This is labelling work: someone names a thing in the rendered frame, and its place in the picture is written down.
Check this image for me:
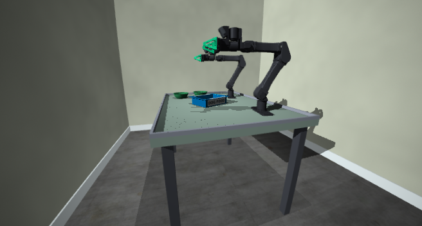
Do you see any green bowl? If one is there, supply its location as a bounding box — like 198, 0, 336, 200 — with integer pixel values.
173, 92, 188, 99
193, 91, 207, 96

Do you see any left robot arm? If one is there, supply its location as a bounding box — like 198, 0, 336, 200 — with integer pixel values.
218, 26, 291, 116

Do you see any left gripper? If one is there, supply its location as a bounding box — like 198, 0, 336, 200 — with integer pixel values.
203, 37, 230, 53

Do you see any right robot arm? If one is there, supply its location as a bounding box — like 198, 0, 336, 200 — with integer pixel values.
209, 52, 246, 99

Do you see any grey raised table edge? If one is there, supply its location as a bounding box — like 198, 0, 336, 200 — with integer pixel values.
149, 98, 320, 139

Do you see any blue dog food box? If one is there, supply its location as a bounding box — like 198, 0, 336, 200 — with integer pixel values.
191, 93, 229, 108

